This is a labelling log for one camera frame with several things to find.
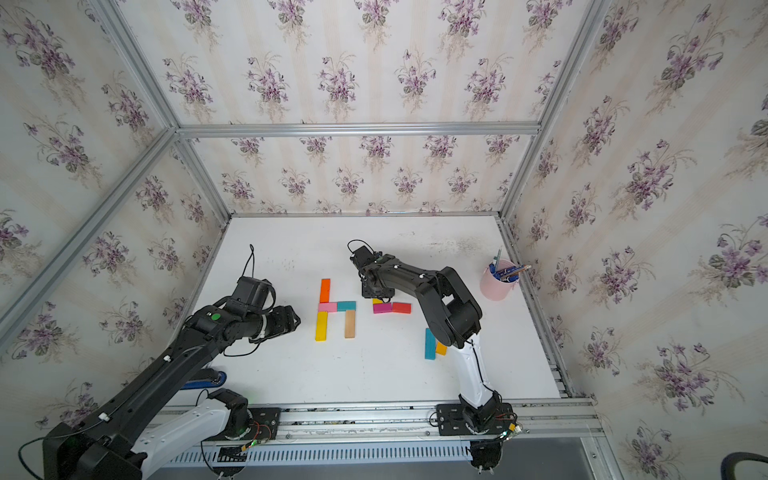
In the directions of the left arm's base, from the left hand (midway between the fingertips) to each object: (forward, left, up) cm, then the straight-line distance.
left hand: (294, 326), depth 78 cm
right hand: (+17, -23, -11) cm, 30 cm away
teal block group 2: (-2, -38, -10) cm, 39 cm away
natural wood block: (+5, -14, -11) cm, 18 cm away
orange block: (+18, -5, -11) cm, 21 cm away
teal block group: (+11, -12, -10) cm, 19 cm away
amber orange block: (-3, -41, -10) cm, 42 cm away
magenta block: (+10, -24, -9) cm, 27 cm away
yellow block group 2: (+9, -22, -2) cm, 24 cm away
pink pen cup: (+13, -58, -3) cm, 59 cm away
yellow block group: (+5, -5, -11) cm, 13 cm away
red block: (+11, -30, -11) cm, 34 cm away
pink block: (+11, -6, -11) cm, 16 cm away
